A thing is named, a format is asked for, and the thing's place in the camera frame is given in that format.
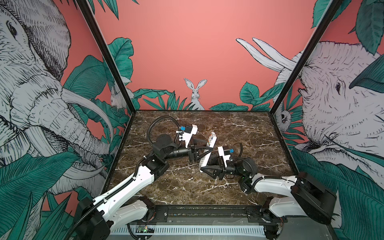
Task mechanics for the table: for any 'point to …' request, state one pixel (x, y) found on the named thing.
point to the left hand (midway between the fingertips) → (210, 147)
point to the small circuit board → (144, 229)
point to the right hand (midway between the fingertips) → (202, 167)
